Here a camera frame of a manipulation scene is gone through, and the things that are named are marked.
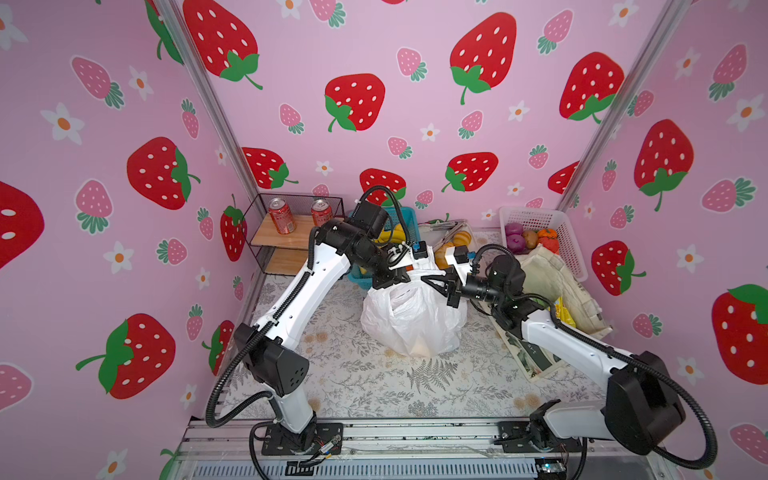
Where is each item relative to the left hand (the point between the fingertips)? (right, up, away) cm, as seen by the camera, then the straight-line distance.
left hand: (407, 273), depth 74 cm
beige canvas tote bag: (+41, -1, +12) cm, 43 cm away
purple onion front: (+43, +9, +36) cm, 57 cm away
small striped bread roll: (+23, +12, +41) cm, 48 cm away
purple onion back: (+44, +16, +42) cm, 62 cm away
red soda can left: (-38, +17, +17) cm, 45 cm away
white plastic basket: (+54, +20, +44) cm, 73 cm away
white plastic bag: (+2, -11, +2) cm, 12 cm away
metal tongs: (+20, +17, +47) cm, 54 cm away
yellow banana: (-2, +13, +41) cm, 43 cm away
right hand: (+4, -1, -2) cm, 4 cm away
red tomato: (+54, +9, +33) cm, 64 cm away
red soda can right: (-26, +18, +16) cm, 36 cm away
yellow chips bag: (+41, -11, +3) cm, 43 cm away
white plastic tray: (+15, +14, +46) cm, 50 cm away
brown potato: (+49, +11, +37) cm, 62 cm away
